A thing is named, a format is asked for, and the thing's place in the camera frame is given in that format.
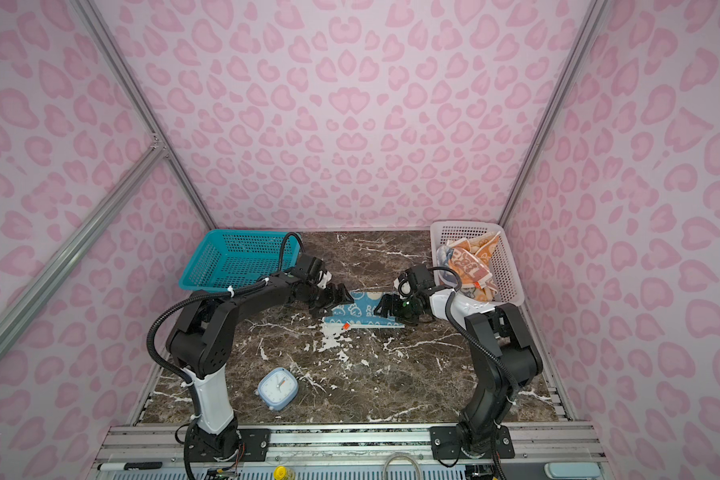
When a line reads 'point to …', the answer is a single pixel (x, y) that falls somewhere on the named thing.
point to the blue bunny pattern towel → (360, 313)
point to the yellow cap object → (280, 472)
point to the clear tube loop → (398, 455)
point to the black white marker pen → (129, 466)
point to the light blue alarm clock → (277, 388)
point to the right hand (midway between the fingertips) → (386, 311)
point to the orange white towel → (470, 265)
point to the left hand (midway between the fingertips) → (347, 300)
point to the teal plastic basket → (229, 258)
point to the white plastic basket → (509, 285)
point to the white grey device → (572, 470)
